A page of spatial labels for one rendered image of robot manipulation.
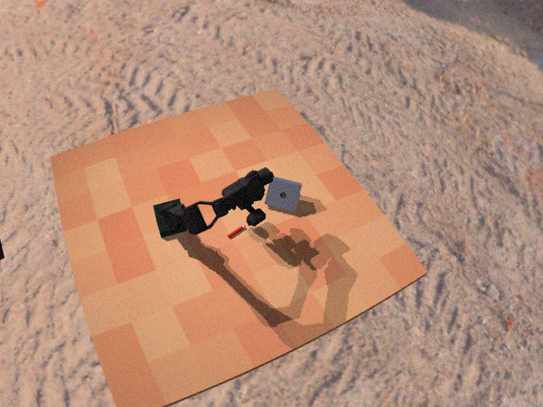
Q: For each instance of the red peg with white band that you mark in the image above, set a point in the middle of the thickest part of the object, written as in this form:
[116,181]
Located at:
[236,231]

